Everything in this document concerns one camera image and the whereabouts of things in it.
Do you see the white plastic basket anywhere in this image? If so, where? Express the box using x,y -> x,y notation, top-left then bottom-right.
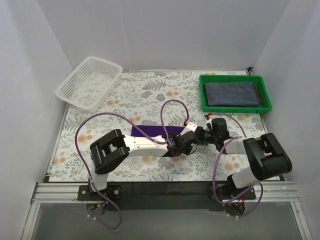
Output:
54,56 -> 123,113

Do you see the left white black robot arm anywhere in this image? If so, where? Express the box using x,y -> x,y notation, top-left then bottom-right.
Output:
89,129 -> 199,192

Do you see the purple cloth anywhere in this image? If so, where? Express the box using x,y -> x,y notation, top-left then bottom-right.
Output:
130,125 -> 185,137

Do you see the grey cloth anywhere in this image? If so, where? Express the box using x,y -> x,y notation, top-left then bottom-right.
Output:
204,81 -> 261,107

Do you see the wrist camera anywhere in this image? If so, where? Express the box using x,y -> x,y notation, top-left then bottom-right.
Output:
180,121 -> 198,136
204,113 -> 230,140

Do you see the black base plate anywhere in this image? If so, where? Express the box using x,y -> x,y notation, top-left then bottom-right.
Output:
77,183 -> 122,201
214,181 -> 256,201

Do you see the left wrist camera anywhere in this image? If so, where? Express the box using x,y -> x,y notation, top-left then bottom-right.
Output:
180,121 -> 198,136

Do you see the brown towel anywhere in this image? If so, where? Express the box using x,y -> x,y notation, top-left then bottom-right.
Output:
256,90 -> 263,104

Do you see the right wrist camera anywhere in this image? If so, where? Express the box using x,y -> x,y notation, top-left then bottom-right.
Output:
204,113 -> 230,140

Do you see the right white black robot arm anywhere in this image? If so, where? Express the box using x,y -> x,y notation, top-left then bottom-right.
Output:
200,130 -> 293,194

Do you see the green plastic tray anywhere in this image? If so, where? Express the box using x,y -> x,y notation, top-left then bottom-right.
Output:
199,74 -> 272,114

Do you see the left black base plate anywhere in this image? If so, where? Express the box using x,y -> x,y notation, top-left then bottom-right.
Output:
77,183 -> 122,201

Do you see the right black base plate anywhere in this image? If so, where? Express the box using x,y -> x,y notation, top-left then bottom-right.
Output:
214,181 -> 256,201

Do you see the aluminium frame rail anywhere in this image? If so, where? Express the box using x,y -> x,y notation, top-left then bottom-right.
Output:
31,181 -> 301,203

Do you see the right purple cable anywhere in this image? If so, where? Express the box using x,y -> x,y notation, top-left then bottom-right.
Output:
206,112 -> 264,219

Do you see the floral table mat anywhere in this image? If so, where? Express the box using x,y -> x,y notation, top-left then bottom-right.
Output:
48,70 -> 280,183

